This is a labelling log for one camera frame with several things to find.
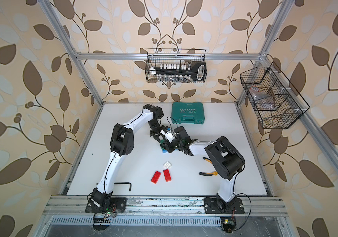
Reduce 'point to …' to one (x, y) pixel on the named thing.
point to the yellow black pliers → (205, 174)
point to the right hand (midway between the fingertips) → (163, 144)
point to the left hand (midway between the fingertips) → (166, 140)
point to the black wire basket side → (276, 102)
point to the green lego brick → (162, 142)
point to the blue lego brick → (164, 151)
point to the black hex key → (130, 184)
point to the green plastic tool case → (187, 112)
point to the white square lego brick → (167, 164)
